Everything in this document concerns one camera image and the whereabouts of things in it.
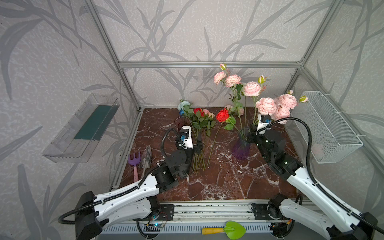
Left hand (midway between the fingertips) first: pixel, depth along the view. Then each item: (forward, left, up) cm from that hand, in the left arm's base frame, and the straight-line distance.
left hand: (196, 126), depth 66 cm
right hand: (+6, -27, -3) cm, 28 cm away
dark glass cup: (+16, +10, -17) cm, 25 cm away
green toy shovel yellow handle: (-36, -18, -30) cm, 50 cm away
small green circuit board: (-35, +18, -33) cm, 51 cm away
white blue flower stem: (+36, +11, -27) cm, 46 cm away
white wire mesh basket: (-6, -56, +2) cm, 57 cm away
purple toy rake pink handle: (-3, +39, -34) cm, 52 cm away
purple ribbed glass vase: (+3, -27, -27) cm, 38 cm away
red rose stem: (+8, -13, -3) cm, 16 cm away
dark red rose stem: (+24, 0, -31) cm, 39 cm away
